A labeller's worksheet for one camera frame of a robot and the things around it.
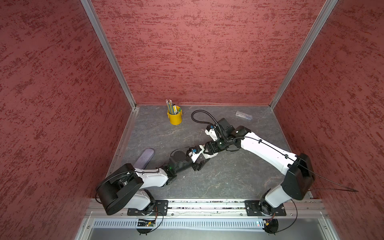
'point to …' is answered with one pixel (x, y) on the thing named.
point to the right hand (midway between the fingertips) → (209, 152)
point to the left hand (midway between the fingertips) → (204, 155)
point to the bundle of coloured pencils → (172, 108)
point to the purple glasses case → (144, 159)
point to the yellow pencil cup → (176, 119)
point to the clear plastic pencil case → (242, 114)
